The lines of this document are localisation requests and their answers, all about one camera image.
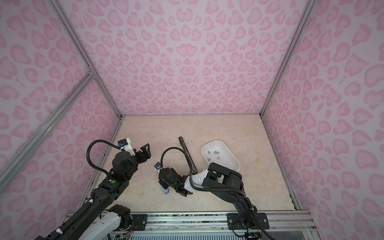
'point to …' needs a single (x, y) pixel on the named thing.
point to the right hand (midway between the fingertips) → (162, 172)
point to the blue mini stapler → (166, 191)
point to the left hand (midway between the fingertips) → (143, 144)
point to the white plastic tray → (216, 153)
